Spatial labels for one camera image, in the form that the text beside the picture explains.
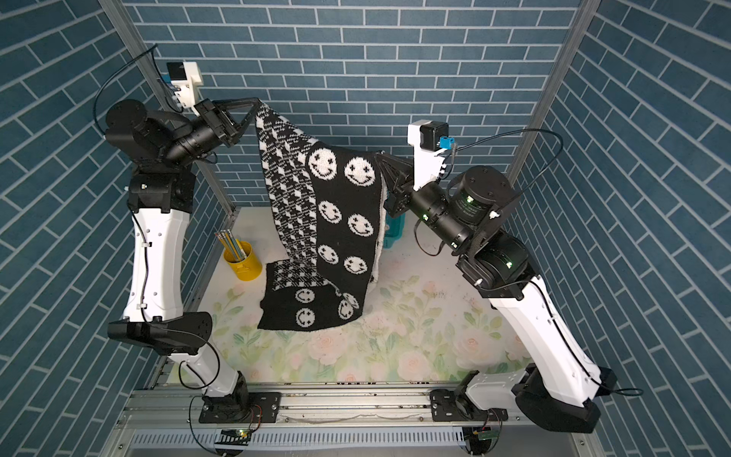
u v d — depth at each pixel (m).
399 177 0.42
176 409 0.76
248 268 0.94
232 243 0.92
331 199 0.54
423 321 0.90
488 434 0.70
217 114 0.47
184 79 0.47
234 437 0.72
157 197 0.44
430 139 0.35
